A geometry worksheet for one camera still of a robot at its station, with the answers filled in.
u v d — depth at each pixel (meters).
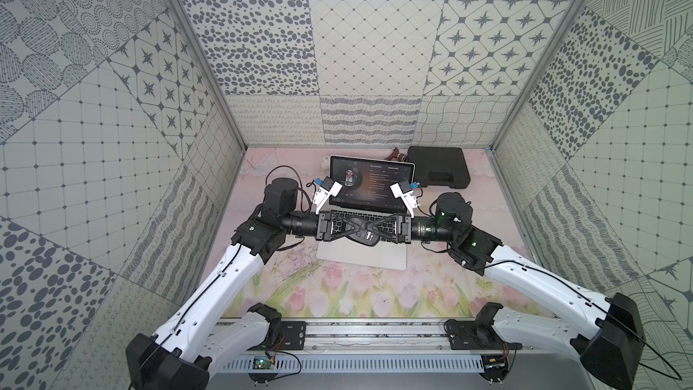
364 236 0.61
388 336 0.76
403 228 0.57
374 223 0.61
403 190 0.62
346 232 0.61
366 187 0.96
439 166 1.08
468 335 0.72
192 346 0.39
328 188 0.61
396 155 1.15
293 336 0.73
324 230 0.57
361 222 0.62
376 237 0.62
